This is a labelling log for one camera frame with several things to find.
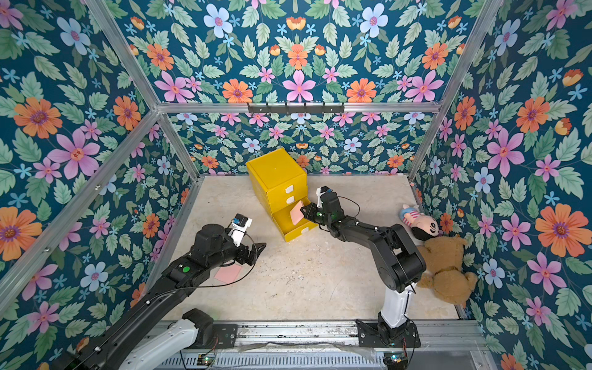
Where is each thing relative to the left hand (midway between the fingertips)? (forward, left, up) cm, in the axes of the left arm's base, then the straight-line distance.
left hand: (258, 237), depth 76 cm
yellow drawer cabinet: (+21, -8, +3) cm, 23 cm away
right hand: (+16, -15, -6) cm, 23 cm away
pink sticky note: (+16, -13, -10) cm, 23 cm away
